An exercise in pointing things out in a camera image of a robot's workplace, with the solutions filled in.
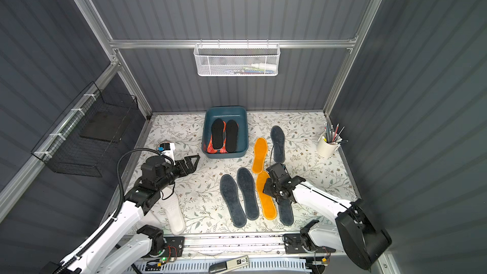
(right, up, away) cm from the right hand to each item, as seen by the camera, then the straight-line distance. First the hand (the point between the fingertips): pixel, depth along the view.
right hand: (268, 189), depth 87 cm
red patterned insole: (-22, +16, +15) cm, 32 cm away
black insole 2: (-19, +23, +19) cm, 35 cm away
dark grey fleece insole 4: (+8, +22, +22) cm, 32 cm away
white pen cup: (+29, +18, +8) cm, 35 cm away
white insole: (-43, -7, -4) cm, 44 cm away
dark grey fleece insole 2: (-11, +2, +4) cm, 12 cm away
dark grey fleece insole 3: (+7, -9, -4) cm, 12 cm away
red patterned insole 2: (-30, +17, +15) cm, 38 cm away
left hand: (-32, +15, -9) cm, 37 cm away
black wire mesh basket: (-74, +23, -14) cm, 79 cm away
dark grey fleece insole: (-18, -2, +2) cm, 19 cm away
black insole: (-27, +25, +22) cm, 44 cm away
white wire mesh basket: (-19, +74, +37) cm, 85 cm away
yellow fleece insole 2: (0, -6, -4) cm, 8 cm away
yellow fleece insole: (-2, +17, +15) cm, 23 cm away
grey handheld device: (-16, -21, -20) cm, 33 cm away
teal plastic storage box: (-15, +37, +29) cm, 50 cm away
